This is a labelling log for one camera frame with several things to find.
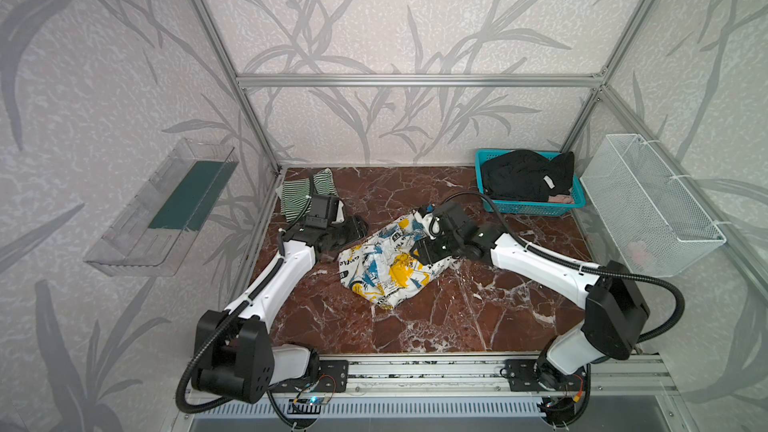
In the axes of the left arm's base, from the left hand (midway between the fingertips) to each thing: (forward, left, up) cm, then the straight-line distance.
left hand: (366, 220), depth 85 cm
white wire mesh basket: (-12, -64, +19) cm, 68 cm away
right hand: (-5, -14, -2) cm, 16 cm away
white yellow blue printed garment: (-9, -4, -13) cm, 16 cm away
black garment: (+24, -54, -7) cm, 60 cm away
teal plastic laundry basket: (+13, -62, -10) cm, 65 cm away
